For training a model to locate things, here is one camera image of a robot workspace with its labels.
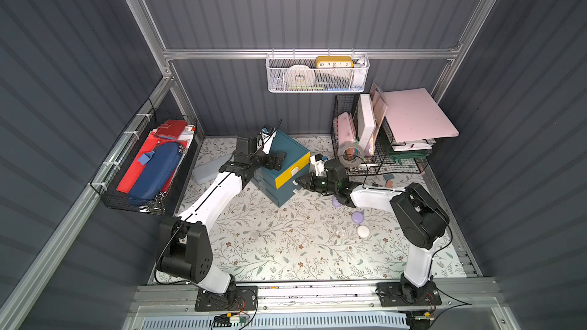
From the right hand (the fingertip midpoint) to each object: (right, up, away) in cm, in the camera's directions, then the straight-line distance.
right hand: (300, 183), depth 90 cm
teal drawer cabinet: (-13, +2, -5) cm, 14 cm away
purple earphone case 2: (+23, -14, +1) cm, 27 cm away
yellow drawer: (-3, +6, -7) cm, 10 cm away
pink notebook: (+22, +24, +16) cm, 36 cm away
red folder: (-47, +19, -10) cm, 52 cm away
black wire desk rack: (+29, +16, +10) cm, 35 cm away
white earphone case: (+24, -18, -3) cm, 30 cm away
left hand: (-9, +13, -5) cm, 17 cm away
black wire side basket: (-53, +5, -28) cm, 60 cm away
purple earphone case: (+12, -5, -15) cm, 20 cm away
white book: (+27, +25, +1) cm, 37 cm away
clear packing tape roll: (+21, +8, +10) cm, 25 cm away
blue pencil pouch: (-44, +7, -21) cm, 49 cm away
